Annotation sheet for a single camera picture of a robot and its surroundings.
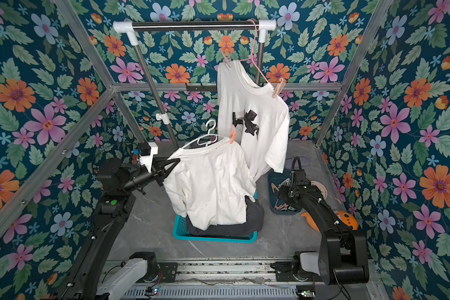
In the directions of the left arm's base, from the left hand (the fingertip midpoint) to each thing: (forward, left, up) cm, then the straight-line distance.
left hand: (177, 160), depth 63 cm
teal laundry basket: (-13, +6, -33) cm, 35 cm away
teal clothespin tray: (-3, -39, -36) cm, 53 cm away
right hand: (0, -44, -30) cm, 54 cm away
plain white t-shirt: (0, -9, -16) cm, 18 cm away
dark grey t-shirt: (-13, -26, -25) cm, 39 cm away
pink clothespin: (+27, -20, -15) cm, 37 cm away
